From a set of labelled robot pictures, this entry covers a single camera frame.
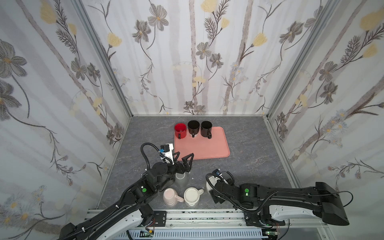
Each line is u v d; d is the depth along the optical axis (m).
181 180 0.79
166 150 0.61
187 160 0.62
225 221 0.73
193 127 1.01
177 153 0.74
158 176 0.51
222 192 0.55
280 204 0.48
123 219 0.50
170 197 0.72
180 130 1.05
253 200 0.52
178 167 0.61
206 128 1.02
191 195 0.75
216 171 0.68
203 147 1.01
